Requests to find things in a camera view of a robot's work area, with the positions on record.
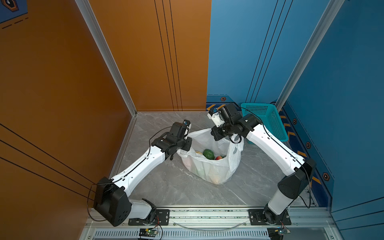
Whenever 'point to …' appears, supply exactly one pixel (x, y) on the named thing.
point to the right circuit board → (277, 233)
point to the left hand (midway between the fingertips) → (188, 138)
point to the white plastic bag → (210, 160)
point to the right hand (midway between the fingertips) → (210, 132)
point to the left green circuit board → (148, 232)
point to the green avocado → (208, 154)
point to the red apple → (218, 157)
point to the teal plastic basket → (269, 117)
